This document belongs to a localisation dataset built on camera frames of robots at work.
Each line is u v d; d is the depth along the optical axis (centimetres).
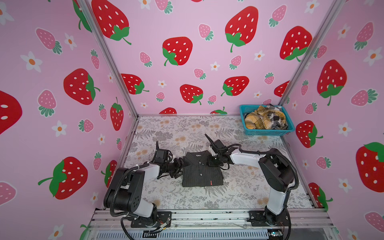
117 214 45
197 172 86
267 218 66
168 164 80
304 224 73
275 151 54
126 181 50
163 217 74
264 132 104
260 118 106
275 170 50
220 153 76
